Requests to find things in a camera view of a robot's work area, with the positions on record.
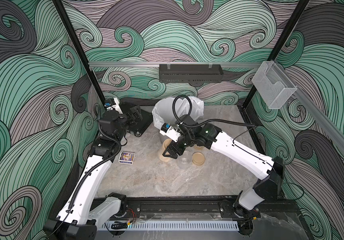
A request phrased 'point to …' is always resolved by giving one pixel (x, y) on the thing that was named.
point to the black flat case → (139, 127)
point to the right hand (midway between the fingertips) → (167, 148)
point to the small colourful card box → (126, 157)
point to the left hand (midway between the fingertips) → (131, 107)
